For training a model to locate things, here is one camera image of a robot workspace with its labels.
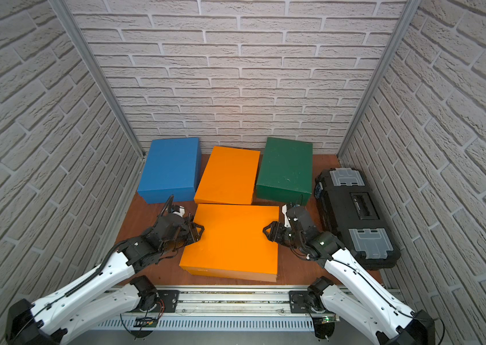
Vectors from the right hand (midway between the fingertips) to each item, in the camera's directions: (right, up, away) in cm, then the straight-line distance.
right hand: (270, 232), depth 76 cm
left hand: (-24, +1, +2) cm, 24 cm away
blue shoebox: (-47, +23, +31) cm, 61 cm away
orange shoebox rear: (-17, +20, +19) cm, 32 cm away
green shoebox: (+9, +22, +22) cm, 33 cm away
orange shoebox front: (-13, -3, -3) cm, 14 cm away
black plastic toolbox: (+30, +9, +3) cm, 31 cm away
